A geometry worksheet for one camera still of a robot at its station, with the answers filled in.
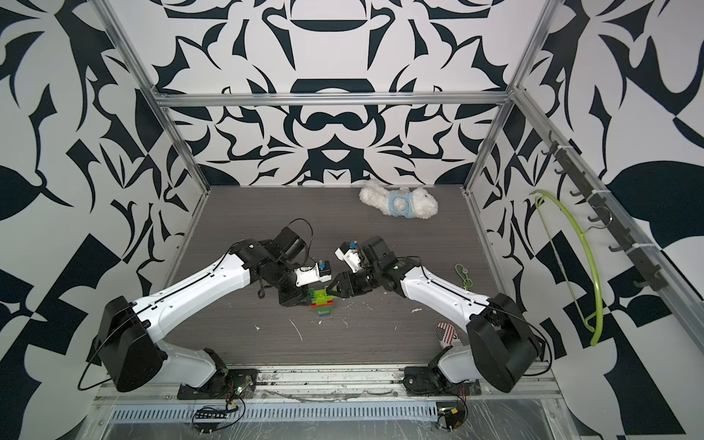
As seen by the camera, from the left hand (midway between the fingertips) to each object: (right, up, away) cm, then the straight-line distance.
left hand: (305, 286), depth 79 cm
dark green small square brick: (+2, -1, -3) cm, 3 cm away
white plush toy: (+32, +25, +22) cm, 46 cm away
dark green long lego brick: (+4, -9, +7) cm, 12 cm away
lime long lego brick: (+5, -3, -1) cm, 6 cm away
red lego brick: (+3, -5, -1) cm, 6 cm away
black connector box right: (+39, -31, -7) cm, 51 cm away
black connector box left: (-24, -32, -6) cm, 40 cm away
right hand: (+8, 0, -1) cm, 8 cm away
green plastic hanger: (+64, 0, -21) cm, 68 cm away
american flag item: (+40, -14, +2) cm, 43 cm away
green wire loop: (+51, 0, +17) cm, 54 cm away
